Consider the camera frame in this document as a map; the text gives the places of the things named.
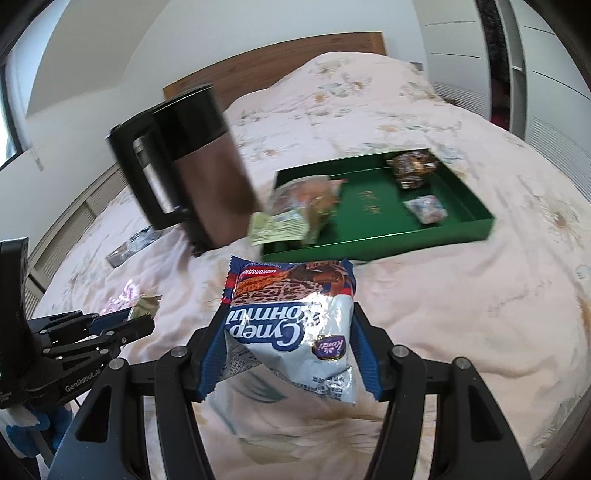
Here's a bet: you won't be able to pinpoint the small beige snack packet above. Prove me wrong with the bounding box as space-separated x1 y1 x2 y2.
129 295 163 320

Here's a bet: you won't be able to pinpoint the white slatted radiator cover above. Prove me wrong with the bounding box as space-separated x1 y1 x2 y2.
23 161 131 306

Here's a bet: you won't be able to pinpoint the dark hanging clothes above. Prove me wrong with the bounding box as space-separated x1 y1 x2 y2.
475 0 514 131

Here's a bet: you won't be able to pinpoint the brown foil snack packet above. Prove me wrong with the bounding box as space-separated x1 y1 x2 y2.
385 150 440 190

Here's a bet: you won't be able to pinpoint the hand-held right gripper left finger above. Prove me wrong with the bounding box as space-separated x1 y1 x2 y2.
55 313 228 480

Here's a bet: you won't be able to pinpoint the small clear candy bag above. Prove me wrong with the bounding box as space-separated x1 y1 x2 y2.
401 194 448 226

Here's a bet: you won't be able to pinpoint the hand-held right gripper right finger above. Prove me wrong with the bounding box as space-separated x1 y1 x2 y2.
350 302 528 480

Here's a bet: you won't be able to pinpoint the small green snack packet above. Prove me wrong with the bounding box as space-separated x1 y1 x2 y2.
248 211 309 248

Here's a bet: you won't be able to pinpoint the white and blue wafer packet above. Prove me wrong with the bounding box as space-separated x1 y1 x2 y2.
199 255 358 407

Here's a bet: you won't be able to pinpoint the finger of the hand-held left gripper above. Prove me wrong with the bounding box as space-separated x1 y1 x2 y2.
41 315 156 366
28 308 136 341

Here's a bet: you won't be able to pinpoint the green cardboard tray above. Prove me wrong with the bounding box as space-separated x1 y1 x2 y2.
261 148 496 264

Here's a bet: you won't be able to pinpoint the clear bag of orange snacks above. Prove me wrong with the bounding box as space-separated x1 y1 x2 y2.
268 175 343 246

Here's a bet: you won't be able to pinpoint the white sliding wardrobe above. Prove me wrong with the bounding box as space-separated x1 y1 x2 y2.
412 0 591 185

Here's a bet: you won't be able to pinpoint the window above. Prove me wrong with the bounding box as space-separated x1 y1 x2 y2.
0 46 24 163

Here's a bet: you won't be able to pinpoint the person's left hand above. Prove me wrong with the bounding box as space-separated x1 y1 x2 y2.
0 401 71 461

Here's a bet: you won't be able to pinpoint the wooden headboard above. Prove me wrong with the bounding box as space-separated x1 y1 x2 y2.
163 31 387 112

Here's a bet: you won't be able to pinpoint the pink cartoon snack bag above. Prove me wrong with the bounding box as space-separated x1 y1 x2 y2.
102 278 139 315

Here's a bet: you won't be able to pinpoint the black and bronze kettle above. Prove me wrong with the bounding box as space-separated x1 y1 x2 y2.
106 84 262 257

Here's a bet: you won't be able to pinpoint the grey silver snack packet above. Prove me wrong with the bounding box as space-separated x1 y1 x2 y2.
105 227 161 269

